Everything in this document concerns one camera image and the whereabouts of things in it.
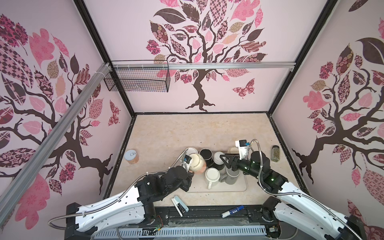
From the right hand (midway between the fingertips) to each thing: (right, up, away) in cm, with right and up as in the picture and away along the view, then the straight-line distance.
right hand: (222, 154), depth 73 cm
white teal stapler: (-22, -27, +2) cm, 35 cm away
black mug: (-7, -2, +13) cm, 15 cm away
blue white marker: (+6, -29, +1) cm, 29 cm away
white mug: (-5, -12, +7) cm, 15 cm away
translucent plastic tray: (-12, -20, +14) cm, 27 cm away
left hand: (-16, -10, -2) cm, 19 cm away
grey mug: (+5, -12, +3) cm, 13 cm away
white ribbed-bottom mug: (-16, -1, +16) cm, 23 cm away
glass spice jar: (+37, -3, +19) cm, 42 cm away
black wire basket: (-51, +48, +22) cm, 73 cm away
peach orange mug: (-13, -3, -7) cm, 15 cm away
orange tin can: (-53, -4, +17) cm, 56 cm away
